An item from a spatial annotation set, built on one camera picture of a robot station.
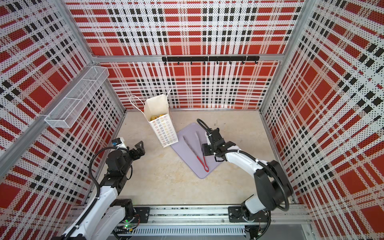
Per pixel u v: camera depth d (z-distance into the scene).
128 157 0.67
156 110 0.98
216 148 0.66
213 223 0.72
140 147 0.76
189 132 1.07
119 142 0.69
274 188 0.43
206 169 0.89
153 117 0.97
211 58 0.90
